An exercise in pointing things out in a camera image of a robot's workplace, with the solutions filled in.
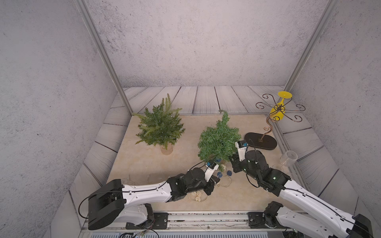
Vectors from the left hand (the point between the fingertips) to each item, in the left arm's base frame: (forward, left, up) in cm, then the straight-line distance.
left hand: (221, 183), depth 72 cm
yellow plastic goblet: (+32, -33, +17) cm, 49 cm away
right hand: (+12, -6, +5) cm, 14 cm away
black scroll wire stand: (+32, -33, -10) cm, 47 cm away
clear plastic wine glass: (+10, -35, +4) cm, 37 cm away
